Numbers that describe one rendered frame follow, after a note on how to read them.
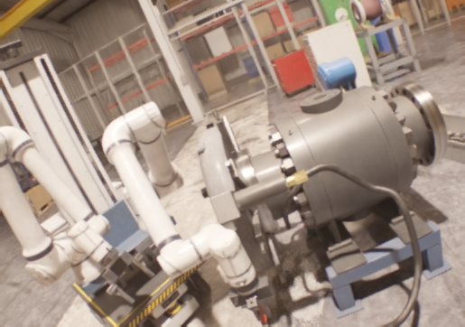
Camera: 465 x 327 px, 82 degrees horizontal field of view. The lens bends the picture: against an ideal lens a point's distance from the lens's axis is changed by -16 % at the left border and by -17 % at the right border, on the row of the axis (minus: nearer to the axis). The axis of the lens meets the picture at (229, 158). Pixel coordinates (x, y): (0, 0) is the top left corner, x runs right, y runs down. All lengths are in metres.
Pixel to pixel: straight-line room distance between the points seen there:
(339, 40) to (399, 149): 3.90
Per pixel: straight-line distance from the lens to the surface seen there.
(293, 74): 6.75
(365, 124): 1.39
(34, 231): 1.52
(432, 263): 1.68
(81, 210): 1.40
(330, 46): 5.15
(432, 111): 1.58
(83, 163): 1.89
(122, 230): 1.90
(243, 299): 1.02
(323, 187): 1.33
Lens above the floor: 1.25
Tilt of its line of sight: 16 degrees down
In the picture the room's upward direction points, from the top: 25 degrees counter-clockwise
